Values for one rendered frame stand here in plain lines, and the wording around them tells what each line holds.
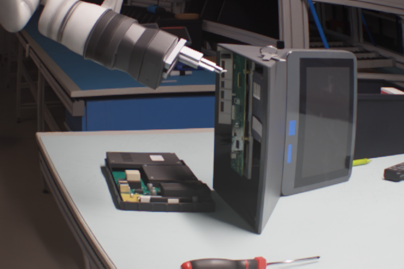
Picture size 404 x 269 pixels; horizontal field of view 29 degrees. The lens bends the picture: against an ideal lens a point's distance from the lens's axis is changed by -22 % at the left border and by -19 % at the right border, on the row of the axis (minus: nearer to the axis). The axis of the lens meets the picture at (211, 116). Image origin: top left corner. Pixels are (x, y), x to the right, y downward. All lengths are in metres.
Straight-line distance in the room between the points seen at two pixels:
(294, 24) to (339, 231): 1.76
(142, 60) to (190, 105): 1.65
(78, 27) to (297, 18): 1.69
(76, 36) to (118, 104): 1.58
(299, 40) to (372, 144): 1.31
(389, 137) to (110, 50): 0.61
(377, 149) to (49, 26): 0.67
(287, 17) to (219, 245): 1.80
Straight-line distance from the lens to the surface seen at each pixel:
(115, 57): 1.20
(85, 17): 1.21
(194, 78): 2.96
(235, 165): 1.27
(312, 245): 1.07
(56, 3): 1.23
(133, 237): 1.09
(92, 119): 2.76
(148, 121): 2.81
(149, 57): 1.18
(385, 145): 1.58
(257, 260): 0.96
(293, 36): 2.83
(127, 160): 1.40
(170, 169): 1.37
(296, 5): 2.83
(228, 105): 1.32
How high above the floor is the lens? 1.34
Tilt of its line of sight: 10 degrees down
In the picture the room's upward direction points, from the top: 1 degrees clockwise
